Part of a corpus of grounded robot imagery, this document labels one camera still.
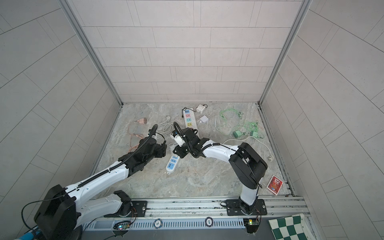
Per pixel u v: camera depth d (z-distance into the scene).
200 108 1.11
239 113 1.11
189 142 0.67
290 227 0.65
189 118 1.05
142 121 1.02
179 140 0.77
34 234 0.49
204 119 1.05
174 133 0.76
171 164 0.83
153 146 0.63
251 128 1.02
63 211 0.38
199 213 0.71
